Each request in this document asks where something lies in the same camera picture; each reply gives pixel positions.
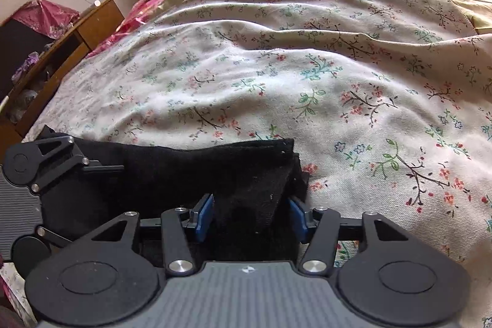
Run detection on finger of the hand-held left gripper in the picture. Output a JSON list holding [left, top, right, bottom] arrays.
[[30, 135, 126, 195], [36, 227, 77, 249]]

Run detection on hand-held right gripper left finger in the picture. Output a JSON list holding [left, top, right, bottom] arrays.
[[88, 193, 215, 276]]

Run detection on small floral bed sheet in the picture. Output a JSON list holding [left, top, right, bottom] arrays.
[[23, 0, 492, 328]]

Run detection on black monitor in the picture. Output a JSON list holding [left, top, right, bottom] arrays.
[[0, 18, 52, 100]]

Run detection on pink patterned cloth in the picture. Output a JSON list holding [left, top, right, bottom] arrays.
[[11, 0, 80, 41]]

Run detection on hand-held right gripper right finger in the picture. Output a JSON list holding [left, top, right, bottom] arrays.
[[287, 196, 408, 275]]

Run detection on wooden desk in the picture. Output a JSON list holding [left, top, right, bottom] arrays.
[[0, 0, 126, 145]]

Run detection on purple cloth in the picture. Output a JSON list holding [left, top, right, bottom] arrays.
[[11, 51, 42, 83]]

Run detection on black pants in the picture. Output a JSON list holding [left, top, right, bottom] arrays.
[[38, 125, 310, 264]]

